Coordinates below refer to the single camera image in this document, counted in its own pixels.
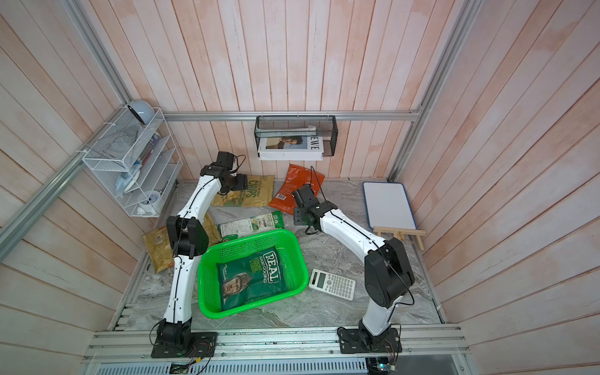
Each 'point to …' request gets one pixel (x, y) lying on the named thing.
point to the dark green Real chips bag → (249, 277)
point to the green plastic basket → (294, 270)
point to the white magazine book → (291, 148)
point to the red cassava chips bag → (297, 176)
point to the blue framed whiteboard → (388, 205)
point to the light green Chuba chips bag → (269, 222)
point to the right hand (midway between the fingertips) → (303, 213)
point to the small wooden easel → (400, 233)
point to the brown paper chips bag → (160, 250)
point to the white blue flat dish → (133, 180)
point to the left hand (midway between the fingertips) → (240, 186)
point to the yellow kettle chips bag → (259, 193)
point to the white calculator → (332, 283)
